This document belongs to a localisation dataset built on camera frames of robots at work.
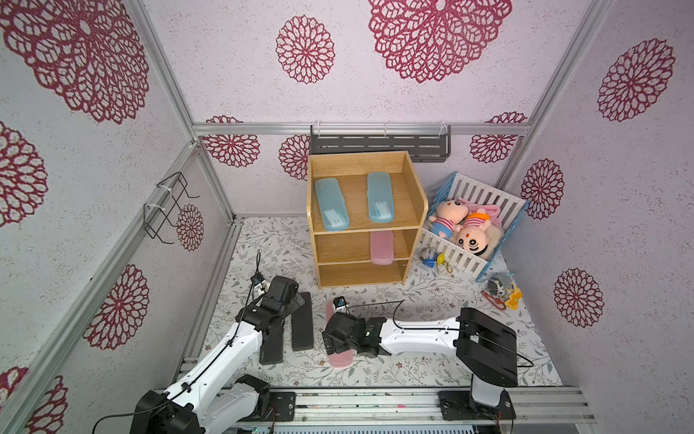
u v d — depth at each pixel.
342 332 0.64
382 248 0.87
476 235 0.96
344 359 0.81
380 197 0.81
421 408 0.75
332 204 0.78
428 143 0.96
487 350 0.45
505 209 1.03
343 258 0.89
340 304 0.76
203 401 0.42
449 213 1.03
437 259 1.01
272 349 0.83
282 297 0.63
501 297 0.94
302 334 0.86
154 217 0.73
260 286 0.73
